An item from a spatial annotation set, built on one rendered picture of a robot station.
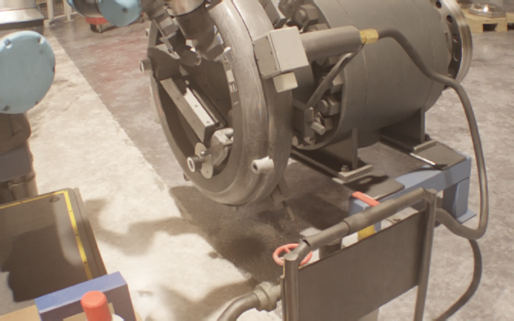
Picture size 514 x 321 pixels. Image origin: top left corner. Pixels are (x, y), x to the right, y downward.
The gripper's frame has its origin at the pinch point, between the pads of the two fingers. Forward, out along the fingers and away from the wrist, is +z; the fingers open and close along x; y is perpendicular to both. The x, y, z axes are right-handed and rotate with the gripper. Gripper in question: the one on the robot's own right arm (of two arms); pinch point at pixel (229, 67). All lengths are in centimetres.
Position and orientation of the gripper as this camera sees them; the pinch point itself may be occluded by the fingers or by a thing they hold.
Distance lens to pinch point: 140.6
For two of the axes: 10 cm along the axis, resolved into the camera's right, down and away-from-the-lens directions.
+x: 5.6, 4.1, -7.2
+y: -7.6, 6.1, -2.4
